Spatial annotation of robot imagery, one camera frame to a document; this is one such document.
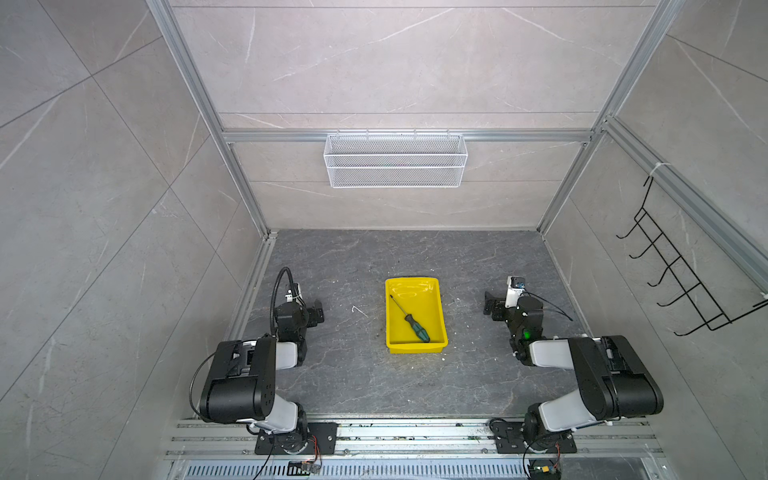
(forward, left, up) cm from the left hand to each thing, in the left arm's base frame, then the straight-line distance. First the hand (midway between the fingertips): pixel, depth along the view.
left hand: (300, 296), depth 94 cm
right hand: (-1, -65, +2) cm, 65 cm away
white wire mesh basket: (+38, -31, +24) cm, 55 cm away
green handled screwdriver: (-12, -38, -3) cm, 40 cm away
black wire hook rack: (-19, -93, +26) cm, 98 cm away
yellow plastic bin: (+1, -40, -6) cm, 40 cm away
